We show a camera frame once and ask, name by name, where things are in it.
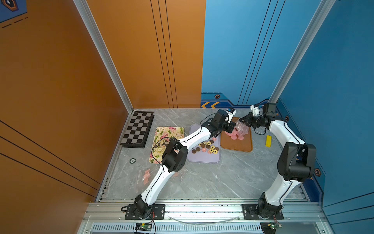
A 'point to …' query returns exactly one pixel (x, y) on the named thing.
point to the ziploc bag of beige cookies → (177, 175)
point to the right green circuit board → (269, 227)
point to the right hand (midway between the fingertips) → (240, 119)
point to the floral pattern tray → (162, 136)
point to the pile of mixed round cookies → (207, 146)
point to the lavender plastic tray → (201, 157)
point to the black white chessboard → (137, 133)
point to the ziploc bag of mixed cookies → (144, 176)
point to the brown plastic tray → (227, 142)
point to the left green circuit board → (144, 226)
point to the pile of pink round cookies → (233, 135)
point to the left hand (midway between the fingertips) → (237, 122)
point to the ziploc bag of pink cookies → (242, 128)
